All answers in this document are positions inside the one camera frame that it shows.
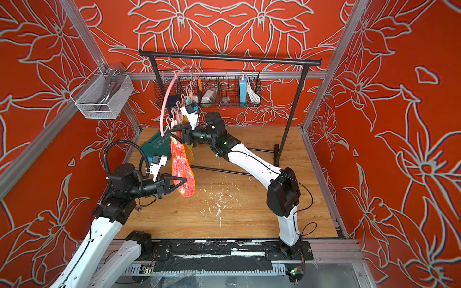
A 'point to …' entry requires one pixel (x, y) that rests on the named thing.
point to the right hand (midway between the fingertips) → (167, 130)
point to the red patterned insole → (181, 167)
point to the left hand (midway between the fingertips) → (184, 180)
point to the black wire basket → (212, 91)
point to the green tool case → (158, 144)
